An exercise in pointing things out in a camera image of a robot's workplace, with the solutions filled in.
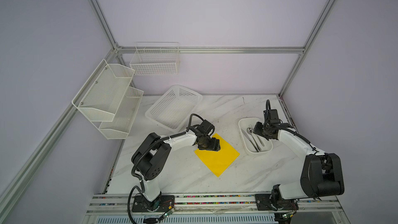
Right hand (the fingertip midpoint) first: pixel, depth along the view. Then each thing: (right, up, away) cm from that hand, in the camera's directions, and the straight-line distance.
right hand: (256, 128), depth 91 cm
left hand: (-25, -11, -3) cm, 28 cm away
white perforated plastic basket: (-53, +12, +20) cm, 58 cm away
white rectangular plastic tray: (-5, +2, +11) cm, 12 cm away
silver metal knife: (-3, -8, +5) cm, 9 cm away
